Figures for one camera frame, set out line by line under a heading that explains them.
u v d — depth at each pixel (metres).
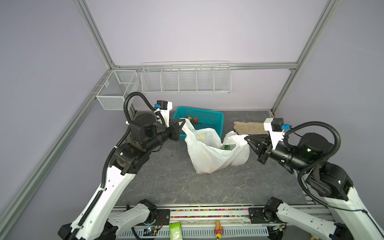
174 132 0.51
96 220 0.36
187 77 1.04
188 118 1.11
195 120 1.12
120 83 1.01
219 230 0.68
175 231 0.68
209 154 0.68
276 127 0.40
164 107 0.50
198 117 1.12
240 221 0.74
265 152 0.43
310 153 0.36
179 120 0.58
